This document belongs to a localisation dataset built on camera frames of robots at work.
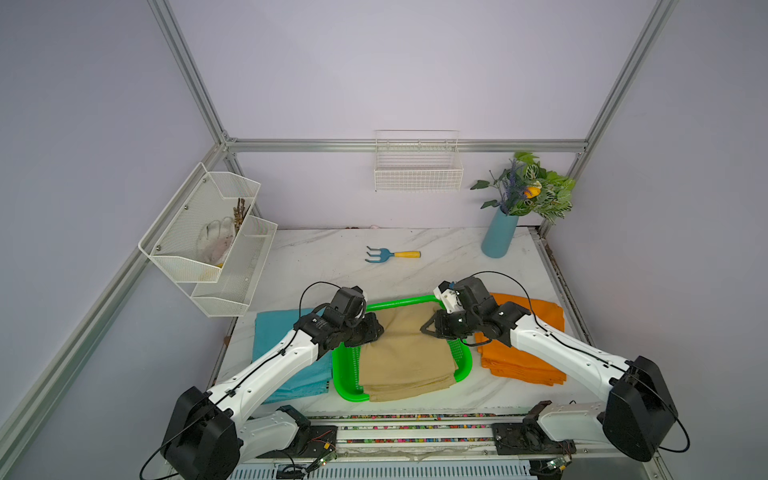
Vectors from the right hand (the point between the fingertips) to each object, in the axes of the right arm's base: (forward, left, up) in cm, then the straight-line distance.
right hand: (428, 332), depth 80 cm
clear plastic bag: (+19, +56, +19) cm, 62 cm away
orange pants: (-5, -20, -8) cm, 22 cm away
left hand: (0, +13, 0) cm, 13 cm away
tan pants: (-8, +7, +2) cm, 11 cm away
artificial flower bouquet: (+33, -30, +22) cm, 50 cm away
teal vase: (+37, -29, 0) cm, 46 cm away
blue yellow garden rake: (+38, +12, -11) cm, 42 cm away
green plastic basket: (-3, +23, -9) cm, 25 cm away
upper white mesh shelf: (+19, +61, +20) cm, 67 cm away
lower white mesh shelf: (+15, +60, -2) cm, 62 cm away
